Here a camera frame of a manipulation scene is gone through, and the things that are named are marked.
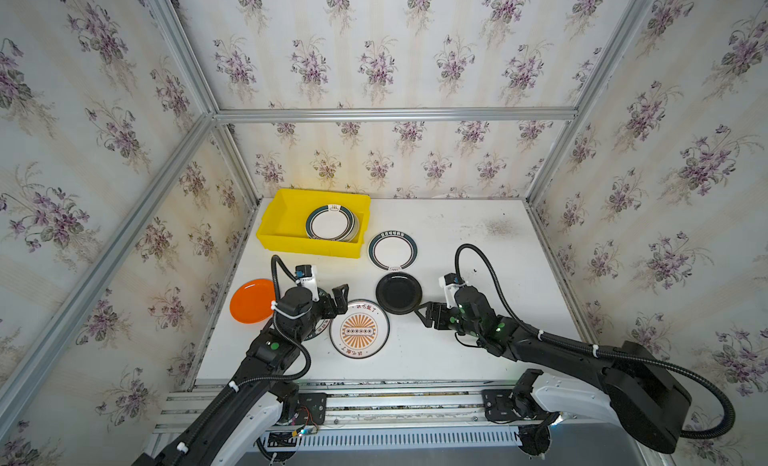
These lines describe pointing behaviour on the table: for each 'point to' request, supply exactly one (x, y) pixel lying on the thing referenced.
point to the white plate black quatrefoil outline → (352, 226)
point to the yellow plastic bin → (283, 217)
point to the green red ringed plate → (392, 250)
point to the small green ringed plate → (330, 222)
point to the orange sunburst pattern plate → (362, 331)
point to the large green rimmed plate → (321, 325)
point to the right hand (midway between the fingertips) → (419, 313)
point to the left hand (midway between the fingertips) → (334, 285)
